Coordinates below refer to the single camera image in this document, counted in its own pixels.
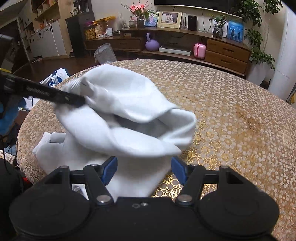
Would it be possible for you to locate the dark side cabinet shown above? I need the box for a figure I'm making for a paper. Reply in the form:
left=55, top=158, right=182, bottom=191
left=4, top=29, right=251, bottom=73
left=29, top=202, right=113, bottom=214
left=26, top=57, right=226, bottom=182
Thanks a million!
left=66, top=11, right=95, bottom=57

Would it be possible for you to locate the green leafy plant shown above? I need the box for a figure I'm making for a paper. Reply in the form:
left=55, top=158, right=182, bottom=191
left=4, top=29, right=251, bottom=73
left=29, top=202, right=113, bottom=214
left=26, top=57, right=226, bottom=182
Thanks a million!
left=234, top=1, right=282, bottom=70

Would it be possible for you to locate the banana print fabric basket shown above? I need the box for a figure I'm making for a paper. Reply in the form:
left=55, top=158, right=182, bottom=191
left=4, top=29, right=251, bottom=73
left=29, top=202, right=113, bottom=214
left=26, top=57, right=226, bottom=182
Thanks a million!
left=39, top=68, right=69, bottom=87

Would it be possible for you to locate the black speaker box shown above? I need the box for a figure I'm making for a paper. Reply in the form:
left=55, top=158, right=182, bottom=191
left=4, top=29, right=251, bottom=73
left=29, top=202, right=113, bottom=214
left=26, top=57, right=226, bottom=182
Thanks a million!
left=187, top=15, right=197, bottom=31

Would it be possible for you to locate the gold framed photo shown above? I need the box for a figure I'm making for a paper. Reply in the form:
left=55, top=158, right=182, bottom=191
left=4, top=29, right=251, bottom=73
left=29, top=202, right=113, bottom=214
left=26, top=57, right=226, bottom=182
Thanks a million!
left=157, top=11, right=183, bottom=29

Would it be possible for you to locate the white cylindrical appliance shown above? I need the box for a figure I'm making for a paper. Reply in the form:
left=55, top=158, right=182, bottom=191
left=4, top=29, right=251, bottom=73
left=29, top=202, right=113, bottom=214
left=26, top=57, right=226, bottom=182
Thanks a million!
left=268, top=8, right=295, bottom=101

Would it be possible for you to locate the wooden tv cabinet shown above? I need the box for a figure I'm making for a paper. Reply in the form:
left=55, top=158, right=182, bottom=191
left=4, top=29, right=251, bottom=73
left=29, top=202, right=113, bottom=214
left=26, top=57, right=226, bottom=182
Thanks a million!
left=84, top=27, right=251, bottom=78

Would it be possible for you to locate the small green potted plant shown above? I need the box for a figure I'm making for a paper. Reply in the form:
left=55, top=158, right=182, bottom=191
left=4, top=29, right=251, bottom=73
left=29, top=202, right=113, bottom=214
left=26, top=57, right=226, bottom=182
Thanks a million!
left=209, top=14, right=228, bottom=39

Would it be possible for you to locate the white flat box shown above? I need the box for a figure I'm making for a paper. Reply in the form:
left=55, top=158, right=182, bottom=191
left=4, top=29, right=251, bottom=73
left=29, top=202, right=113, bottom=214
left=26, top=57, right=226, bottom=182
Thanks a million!
left=159, top=45, right=192, bottom=56

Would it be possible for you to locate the translucent plastic bag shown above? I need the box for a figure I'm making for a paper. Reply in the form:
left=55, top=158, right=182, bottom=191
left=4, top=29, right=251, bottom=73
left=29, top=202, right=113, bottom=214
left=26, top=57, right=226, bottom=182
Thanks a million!
left=94, top=43, right=117, bottom=64

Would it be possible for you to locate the yellow snack box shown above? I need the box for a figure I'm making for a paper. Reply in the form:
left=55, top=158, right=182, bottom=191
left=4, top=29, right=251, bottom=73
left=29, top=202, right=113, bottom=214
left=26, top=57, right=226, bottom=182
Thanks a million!
left=84, top=16, right=116, bottom=40

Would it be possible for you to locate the blue photo print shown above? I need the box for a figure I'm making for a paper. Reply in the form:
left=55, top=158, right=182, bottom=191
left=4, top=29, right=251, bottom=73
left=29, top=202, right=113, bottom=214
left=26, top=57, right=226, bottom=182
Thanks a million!
left=226, top=21, right=244, bottom=43

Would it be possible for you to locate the white daydream sweatshirt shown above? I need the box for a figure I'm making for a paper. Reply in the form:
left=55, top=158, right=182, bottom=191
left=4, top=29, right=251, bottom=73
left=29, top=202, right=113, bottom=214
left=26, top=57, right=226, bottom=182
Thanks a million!
left=34, top=64, right=196, bottom=198

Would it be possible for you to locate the white cupboard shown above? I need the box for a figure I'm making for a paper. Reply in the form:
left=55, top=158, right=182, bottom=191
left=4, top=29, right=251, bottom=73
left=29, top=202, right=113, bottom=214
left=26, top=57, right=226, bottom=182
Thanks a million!
left=28, top=20, right=67, bottom=58

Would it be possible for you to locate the pink case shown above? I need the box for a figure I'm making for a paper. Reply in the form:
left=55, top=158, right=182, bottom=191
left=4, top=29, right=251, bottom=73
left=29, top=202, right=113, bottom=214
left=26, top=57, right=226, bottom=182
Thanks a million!
left=193, top=43, right=206, bottom=59

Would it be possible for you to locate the purple gourd toy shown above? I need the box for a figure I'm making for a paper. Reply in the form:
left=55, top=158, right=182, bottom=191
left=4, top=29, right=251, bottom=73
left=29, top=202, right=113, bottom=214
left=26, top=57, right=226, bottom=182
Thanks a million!
left=145, top=33, right=160, bottom=52

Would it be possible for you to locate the pink flower pot plant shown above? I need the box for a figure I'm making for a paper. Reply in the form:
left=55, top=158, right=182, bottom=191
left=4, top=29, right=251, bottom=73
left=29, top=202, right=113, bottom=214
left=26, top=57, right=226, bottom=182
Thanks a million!
left=121, top=1, right=152, bottom=29

